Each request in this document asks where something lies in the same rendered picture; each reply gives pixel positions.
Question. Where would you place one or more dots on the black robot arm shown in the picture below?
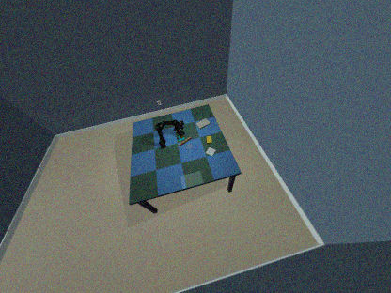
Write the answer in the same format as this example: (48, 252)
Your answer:
(176, 124)

